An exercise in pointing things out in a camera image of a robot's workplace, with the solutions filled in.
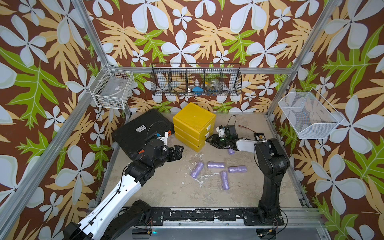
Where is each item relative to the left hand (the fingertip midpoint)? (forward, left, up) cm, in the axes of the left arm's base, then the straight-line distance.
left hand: (178, 146), depth 75 cm
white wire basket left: (+33, +40, +11) cm, 53 cm away
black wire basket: (+48, -10, +8) cm, 49 cm away
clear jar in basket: (+44, -22, +5) cm, 49 cm away
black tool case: (+16, +32, -15) cm, 39 cm away
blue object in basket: (+38, -11, +6) cm, 40 cm away
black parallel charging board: (+22, -55, -21) cm, 63 cm away
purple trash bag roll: (-2, -12, -20) cm, 23 cm away
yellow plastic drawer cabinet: (+14, -8, -1) cm, 16 cm away
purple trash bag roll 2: (-1, -22, -20) cm, 29 cm away
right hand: (+16, -17, -18) cm, 30 cm away
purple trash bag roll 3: (-10, -26, -20) cm, 35 cm away
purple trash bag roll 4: (-3, -35, -20) cm, 40 cm away
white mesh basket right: (+16, -73, +6) cm, 75 cm away
